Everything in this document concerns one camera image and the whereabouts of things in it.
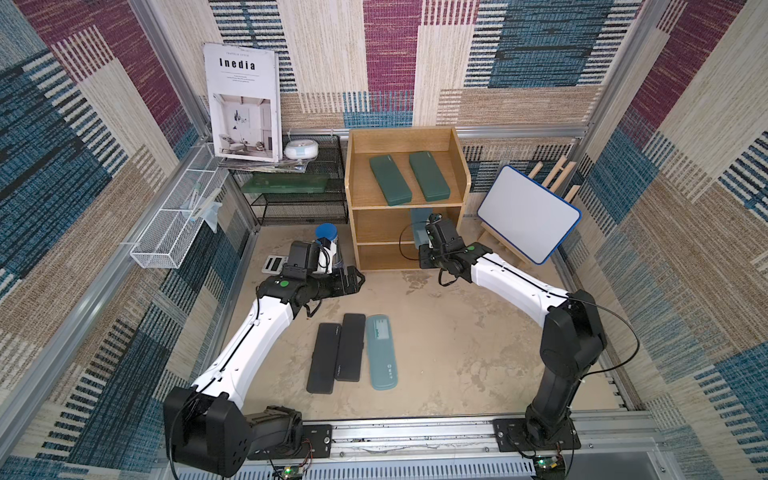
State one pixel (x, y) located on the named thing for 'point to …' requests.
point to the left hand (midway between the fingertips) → (350, 279)
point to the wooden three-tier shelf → (383, 234)
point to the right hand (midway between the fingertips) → (424, 249)
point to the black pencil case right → (351, 347)
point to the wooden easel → (488, 233)
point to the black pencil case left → (324, 359)
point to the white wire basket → (171, 233)
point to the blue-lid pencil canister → (330, 231)
